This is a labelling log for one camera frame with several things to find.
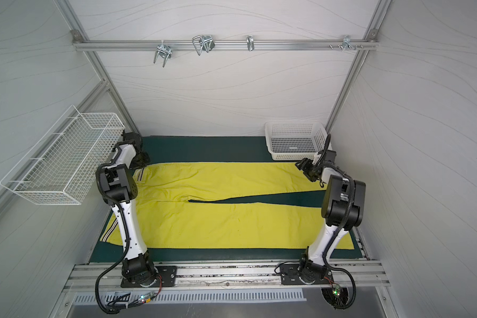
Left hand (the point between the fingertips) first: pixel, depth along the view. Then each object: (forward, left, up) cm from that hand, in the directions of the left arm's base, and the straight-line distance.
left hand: (143, 164), depth 106 cm
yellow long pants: (-30, -23, -1) cm, 38 cm away
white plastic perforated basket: (+20, -84, -1) cm, 86 cm away
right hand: (-3, -85, +5) cm, 85 cm away
